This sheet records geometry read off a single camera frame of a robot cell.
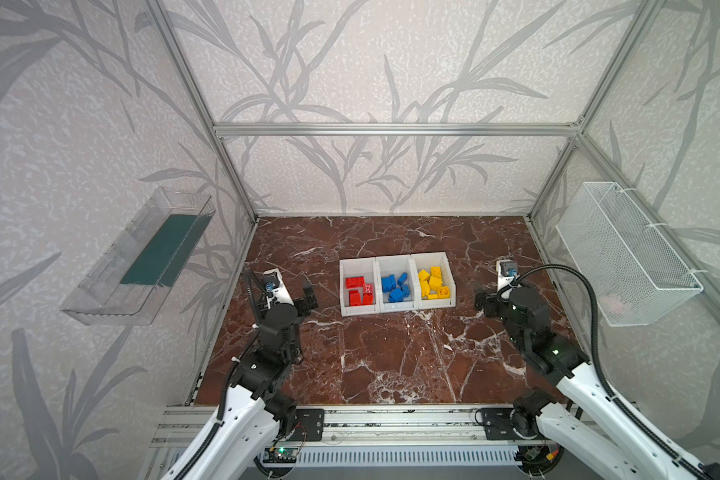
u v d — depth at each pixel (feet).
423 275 3.22
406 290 3.16
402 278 3.25
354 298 3.18
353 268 3.31
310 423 2.42
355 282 3.31
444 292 3.08
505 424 2.38
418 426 2.47
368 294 3.17
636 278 1.97
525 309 1.77
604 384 1.57
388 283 3.16
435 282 3.20
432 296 3.17
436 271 3.34
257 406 1.64
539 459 2.38
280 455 2.33
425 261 3.39
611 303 2.37
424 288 3.13
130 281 2.07
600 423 1.54
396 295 3.07
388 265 3.23
